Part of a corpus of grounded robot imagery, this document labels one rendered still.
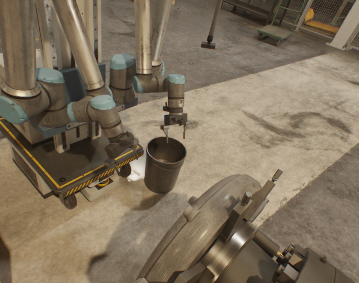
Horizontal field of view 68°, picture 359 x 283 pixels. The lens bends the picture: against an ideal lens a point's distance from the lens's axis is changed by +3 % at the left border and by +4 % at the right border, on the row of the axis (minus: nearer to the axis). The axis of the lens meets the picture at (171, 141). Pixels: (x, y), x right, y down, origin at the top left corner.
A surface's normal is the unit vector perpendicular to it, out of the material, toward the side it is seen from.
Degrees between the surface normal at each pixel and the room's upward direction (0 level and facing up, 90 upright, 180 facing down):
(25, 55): 99
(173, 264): 46
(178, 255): 42
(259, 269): 4
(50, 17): 90
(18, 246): 0
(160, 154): 87
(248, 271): 13
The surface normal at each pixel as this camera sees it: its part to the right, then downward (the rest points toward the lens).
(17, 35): 0.33, 0.72
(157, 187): -0.15, 0.64
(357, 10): -0.75, 0.30
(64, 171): 0.18, -0.77
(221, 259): -0.15, -0.52
